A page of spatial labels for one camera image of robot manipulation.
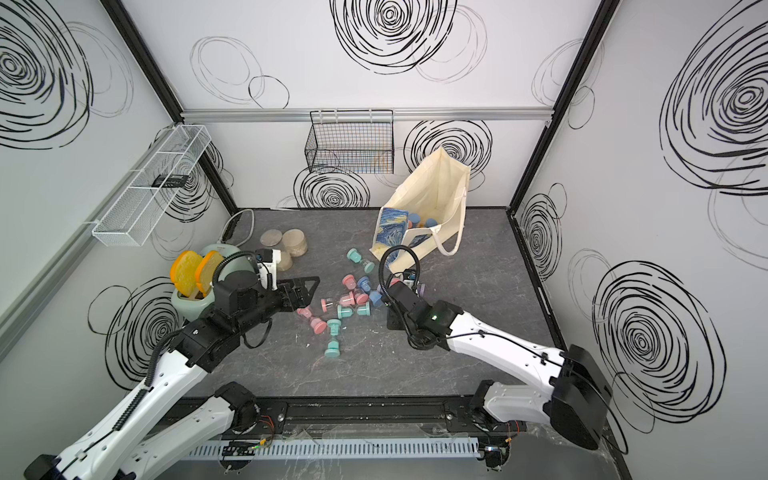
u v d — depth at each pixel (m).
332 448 0.77
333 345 0.85
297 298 0.64
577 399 0.39
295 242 1.02
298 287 0.63
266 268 0.58
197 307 0.78
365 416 0.75
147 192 0.76
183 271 0.77
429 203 1.12
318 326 0.86
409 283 0.71
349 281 0.96
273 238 0.91
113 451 0.40
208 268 0.77
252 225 1.15
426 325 0.55
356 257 1.03
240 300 0.52
